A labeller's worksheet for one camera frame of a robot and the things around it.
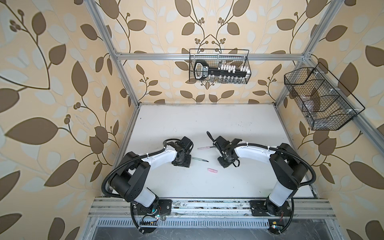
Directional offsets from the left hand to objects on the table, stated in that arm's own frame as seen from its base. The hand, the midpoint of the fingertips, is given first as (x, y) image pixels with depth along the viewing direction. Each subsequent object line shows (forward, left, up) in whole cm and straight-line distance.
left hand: (187, 162), depth 88 cm
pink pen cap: (-4, -15, -1) cm, 16 cm away
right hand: (+1, -23, -1) cm, 23 cm away
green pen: (+3, -7, -1) cm, 7 cm away
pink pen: (+10, -8, -1) cm, 13 cm away
